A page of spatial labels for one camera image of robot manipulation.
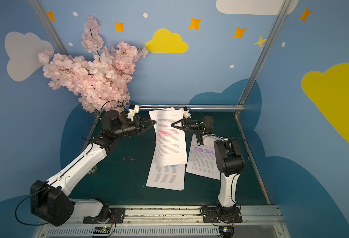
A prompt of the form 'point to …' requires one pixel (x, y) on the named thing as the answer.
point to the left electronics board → (102, 230)
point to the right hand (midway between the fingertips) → (174, 126)
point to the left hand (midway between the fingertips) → (156, 120)
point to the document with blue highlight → (171, 176)
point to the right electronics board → (226, 231)
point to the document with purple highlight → (202, 161)
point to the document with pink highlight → (170, 141)
